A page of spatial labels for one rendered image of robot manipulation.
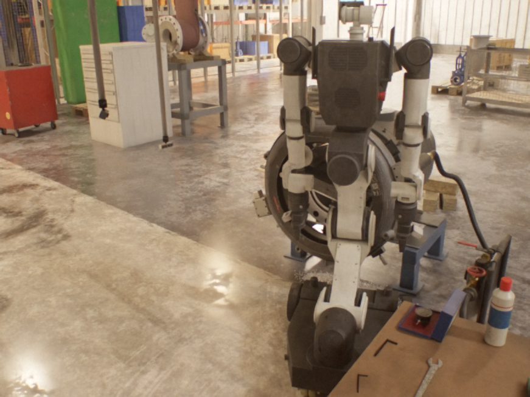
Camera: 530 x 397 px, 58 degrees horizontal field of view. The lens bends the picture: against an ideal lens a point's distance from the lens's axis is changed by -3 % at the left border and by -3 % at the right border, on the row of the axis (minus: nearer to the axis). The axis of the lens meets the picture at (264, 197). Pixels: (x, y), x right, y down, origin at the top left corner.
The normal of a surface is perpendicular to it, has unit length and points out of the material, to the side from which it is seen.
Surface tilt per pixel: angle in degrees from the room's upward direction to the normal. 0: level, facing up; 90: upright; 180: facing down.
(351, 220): 86
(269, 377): 0
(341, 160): 90
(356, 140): 45
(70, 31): 90
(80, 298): 0
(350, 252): 60
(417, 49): 90
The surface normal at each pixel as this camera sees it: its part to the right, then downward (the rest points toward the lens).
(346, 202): -0.29, 0.50
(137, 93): 0.75, 0.22
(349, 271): -0.26, -0.18
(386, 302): -0.22, -0.42
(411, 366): -0.02, -0.94
